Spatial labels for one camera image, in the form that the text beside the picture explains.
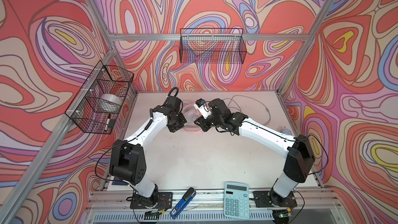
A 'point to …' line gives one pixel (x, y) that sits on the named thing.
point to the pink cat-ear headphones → (190, 114)
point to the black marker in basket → (107, 123)
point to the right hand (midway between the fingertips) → (197, 124)
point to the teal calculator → (236, 200)
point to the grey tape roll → (108, 103)
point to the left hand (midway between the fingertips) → (186, 123)
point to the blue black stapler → (185, 199)
